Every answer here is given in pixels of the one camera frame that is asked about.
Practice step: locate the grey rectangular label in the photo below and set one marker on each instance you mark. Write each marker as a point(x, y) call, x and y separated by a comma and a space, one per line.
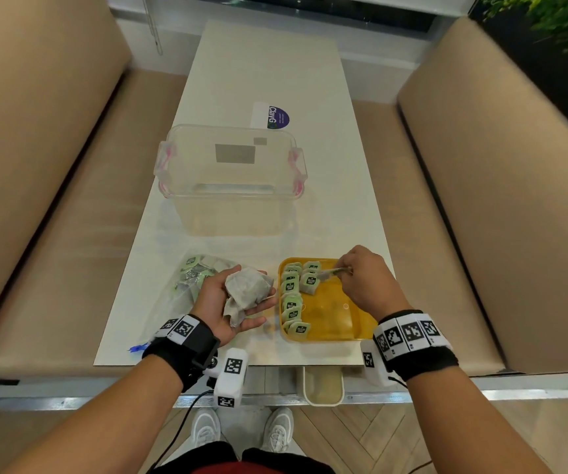
point(234, 153)

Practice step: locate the yellow tray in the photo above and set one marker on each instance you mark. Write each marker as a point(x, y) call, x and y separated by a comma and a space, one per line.
point(333, 315)

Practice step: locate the white roller blind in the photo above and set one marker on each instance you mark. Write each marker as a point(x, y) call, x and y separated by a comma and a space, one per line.
point(412, 2)

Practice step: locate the person's black trousers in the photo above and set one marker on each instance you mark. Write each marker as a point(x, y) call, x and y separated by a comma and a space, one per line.
point(190, 461)

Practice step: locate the black left wristband with markers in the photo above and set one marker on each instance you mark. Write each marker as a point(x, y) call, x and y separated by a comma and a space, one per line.
point(180, 355)

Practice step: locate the beige bench seat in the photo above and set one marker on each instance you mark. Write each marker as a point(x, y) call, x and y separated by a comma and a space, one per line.
point(501, 202)
point(47, 182)

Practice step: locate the clear storage box pink latches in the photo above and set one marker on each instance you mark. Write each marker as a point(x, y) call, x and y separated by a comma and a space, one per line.
point(229, 212)

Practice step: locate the person's red shirt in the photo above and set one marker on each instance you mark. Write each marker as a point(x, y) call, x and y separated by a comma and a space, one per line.
point(239, 469)

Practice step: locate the person's right hand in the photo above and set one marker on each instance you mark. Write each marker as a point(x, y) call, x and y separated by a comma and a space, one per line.
point(370, 281)

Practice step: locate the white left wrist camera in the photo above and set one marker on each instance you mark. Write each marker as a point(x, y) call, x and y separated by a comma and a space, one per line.
point(229, 380)

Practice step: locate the person's right white shoe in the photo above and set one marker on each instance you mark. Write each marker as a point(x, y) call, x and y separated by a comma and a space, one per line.
point(278, 429)

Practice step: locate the small white bin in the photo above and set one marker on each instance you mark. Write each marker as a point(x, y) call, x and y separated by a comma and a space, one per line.
point(323, 389)

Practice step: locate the tea bags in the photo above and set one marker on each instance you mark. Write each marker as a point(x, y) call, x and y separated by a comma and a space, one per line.
point(192, 271)
point(247, 288)
point(291, 303)

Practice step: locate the person's left hand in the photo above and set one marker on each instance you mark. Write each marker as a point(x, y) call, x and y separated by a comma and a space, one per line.
point(210, 306)

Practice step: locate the black wristband with markers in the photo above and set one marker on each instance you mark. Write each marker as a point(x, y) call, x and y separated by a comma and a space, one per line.
point(427, 362)
point(180, 355)

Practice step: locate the white and purple sticker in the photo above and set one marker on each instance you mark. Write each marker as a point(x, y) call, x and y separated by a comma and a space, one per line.
point(269, 115)

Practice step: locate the person's left forearm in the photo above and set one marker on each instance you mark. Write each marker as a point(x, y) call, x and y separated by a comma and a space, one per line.
point(101, 429)

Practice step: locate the black planter box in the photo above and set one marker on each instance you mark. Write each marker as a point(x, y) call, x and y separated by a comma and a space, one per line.
point(550, 83)

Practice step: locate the marker cube on right wrist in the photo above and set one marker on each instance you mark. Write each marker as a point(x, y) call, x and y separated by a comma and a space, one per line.
point(373, 365)

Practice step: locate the person's left white shoe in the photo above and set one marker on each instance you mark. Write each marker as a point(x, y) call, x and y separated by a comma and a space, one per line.
point(206, 428)

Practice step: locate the person's white shoe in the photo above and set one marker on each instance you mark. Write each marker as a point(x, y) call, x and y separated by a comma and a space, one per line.
point(206, 428)
point(278, 429)

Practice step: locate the green hedge plant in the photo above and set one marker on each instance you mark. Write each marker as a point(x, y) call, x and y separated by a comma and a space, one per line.
point(565, 19)

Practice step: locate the black right wristband with markers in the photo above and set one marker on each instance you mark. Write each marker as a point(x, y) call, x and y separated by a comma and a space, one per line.
point(427, 362)

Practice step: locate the clear zip bag with tea bags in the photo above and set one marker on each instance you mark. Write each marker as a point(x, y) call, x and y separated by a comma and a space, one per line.
point(165, 310)

